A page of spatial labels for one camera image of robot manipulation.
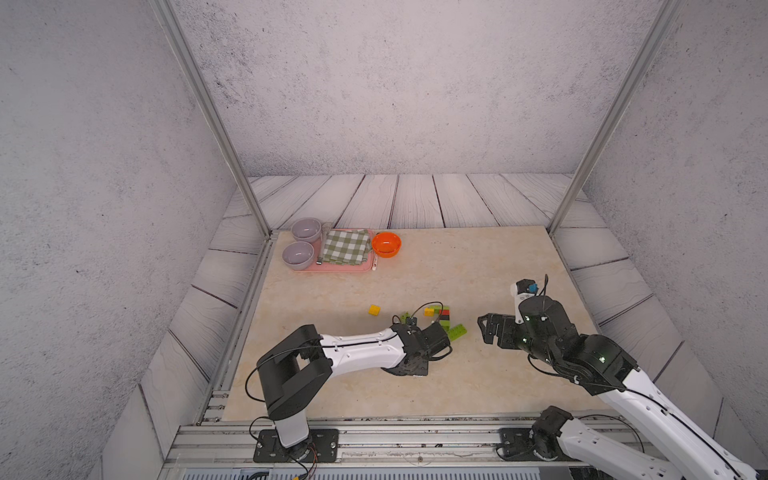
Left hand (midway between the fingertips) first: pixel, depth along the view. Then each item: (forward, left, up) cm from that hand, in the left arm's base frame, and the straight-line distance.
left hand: (420, 372), depth 83 cm
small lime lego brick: (+16, +4, +1) cm, 17 cm away
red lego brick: (+19, -9, -1) cm, 21 cm away
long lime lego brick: (+21, -8, -1) cm, 22 cm away
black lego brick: (+17, -9, 0) cm, 19 cm away
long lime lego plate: (+12, -12, -2) cm, 17 cm away
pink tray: (+40, +33, -2) cm, 52 cm away
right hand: (+4, -17, +20) cm, 27 cm away
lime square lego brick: (+14, -9, 0) cm, 17 cm away
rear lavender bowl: (+56, +40, +1) cm, 69 cm away
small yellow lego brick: (+21, +13, -2) cm, 25 cm away
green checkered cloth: (+48, +24, -1) cm, 53 cm away
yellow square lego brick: (+19, -4, -1) cm, 19 cm away
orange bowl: (+46, +9, +2) cm, 47 cm away
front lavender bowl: (+42, +41, +1) cm, 59 cm away
